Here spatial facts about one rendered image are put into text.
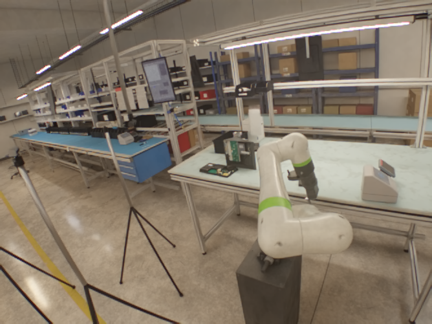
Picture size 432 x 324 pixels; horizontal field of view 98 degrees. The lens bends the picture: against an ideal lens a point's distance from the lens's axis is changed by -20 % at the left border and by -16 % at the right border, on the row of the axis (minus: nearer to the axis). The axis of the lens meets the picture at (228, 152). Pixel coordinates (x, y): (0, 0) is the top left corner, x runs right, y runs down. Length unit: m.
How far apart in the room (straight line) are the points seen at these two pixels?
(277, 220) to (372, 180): 0.66
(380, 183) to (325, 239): 0.61
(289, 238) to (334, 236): 0.13
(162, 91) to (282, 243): 2.29
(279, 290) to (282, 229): 0.49
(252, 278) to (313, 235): 0.53
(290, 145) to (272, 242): 0.44
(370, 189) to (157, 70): 2.27
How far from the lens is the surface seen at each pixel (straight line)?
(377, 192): 1.25
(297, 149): 0.96
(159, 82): 2.66
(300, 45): 3.19
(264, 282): 1.12
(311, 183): 1.08
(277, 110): 5.31
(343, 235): 0.70
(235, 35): 1.73
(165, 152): 3.11
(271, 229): 0.67
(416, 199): 1.37
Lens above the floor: 1.69
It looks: 21 degrees down
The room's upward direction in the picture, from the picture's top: 9 degrees counter-clockwise
